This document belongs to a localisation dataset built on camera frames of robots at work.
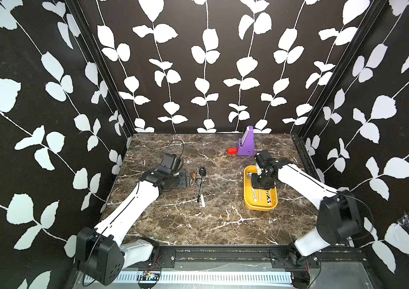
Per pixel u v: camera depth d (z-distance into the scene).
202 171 1.01
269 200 0.90
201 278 0.70
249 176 0.82
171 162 0.61
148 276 0.71
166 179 0.56
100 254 0.38
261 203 0.90
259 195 0.92
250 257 0.76
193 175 1.01
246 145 1.06
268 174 0.64
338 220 0.45
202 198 0.91
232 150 1.10
